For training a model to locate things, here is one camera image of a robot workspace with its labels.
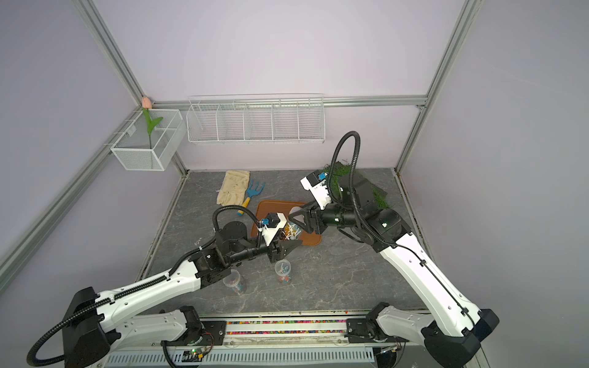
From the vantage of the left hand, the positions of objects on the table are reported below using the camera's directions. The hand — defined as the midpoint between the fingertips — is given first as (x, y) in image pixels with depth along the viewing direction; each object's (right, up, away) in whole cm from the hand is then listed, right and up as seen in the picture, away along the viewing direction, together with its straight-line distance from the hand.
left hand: (297, 235), depth 67 cm
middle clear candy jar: (-6, -14, +14) cm, 21 cm away
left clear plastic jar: (-20, -17, +7) cm, 27 cm away
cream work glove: (-33, +14, +45) cm, 57 cm away
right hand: (0, +7, -5) cm, 9 cm away
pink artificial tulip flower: (-60, +40, +24) cm, 76 cm away
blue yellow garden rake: (-24, +13, +46) cm, 53 cm away
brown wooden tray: (-1, +2, -3) cm, 4 cm away
